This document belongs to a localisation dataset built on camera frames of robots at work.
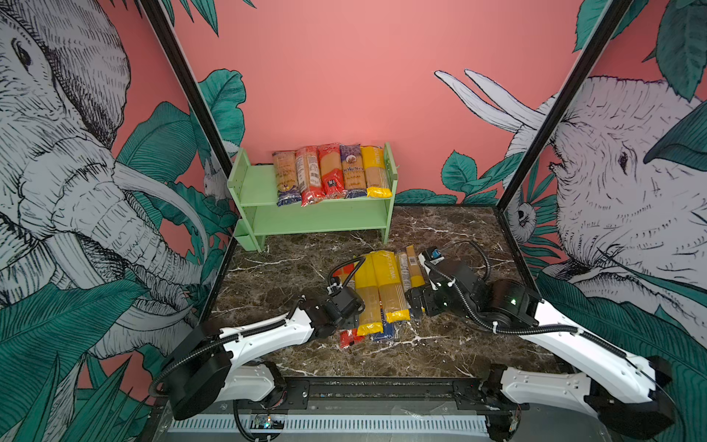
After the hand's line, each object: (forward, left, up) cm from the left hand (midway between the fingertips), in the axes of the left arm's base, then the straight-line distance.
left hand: (349, 311), depth 84 cm
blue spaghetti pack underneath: (-6, -12, -3) cm, 14 cm away
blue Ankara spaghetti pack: (+39, -2, +23) cm, 46 cm away
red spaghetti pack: (-7, 0, -3) cm, 7 cm away
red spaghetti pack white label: (+36, +12, +25) cm, 45 cm away
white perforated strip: (-28, +5, -6) cm, 29 cm away
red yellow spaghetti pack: (+38, +5, +25) cm, 46 cm away
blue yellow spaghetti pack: (+44, +21, +24) cm, 54 cm away
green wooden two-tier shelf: (+35, +31, +19) cm, 51 cm away
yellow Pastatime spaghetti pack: (+4, -14, 0) cm, 15 cm away
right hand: (-3, -17, +19) cm, 26 cm away
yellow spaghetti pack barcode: (+12, -7, -2) cm, 14 cm away
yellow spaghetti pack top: (+39, -10, +23) cm, 47 cm away
